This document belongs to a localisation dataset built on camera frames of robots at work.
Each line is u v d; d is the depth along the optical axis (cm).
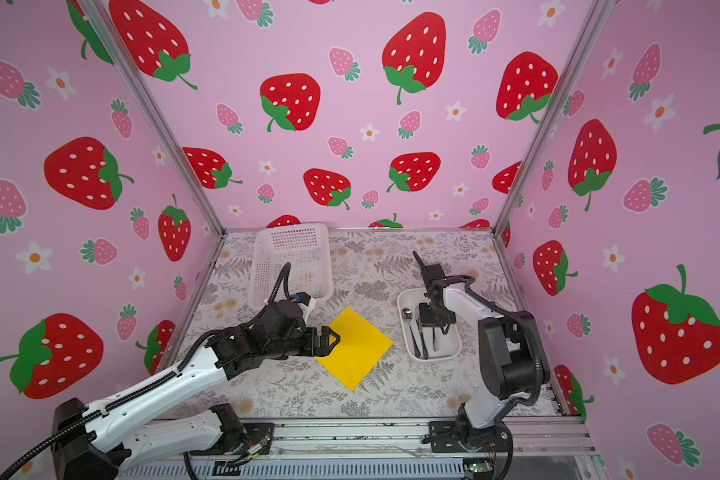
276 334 57
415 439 76
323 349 65
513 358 47
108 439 40
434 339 89
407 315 95
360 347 94
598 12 69
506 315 48
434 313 78
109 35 71
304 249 115
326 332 67
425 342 90
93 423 40
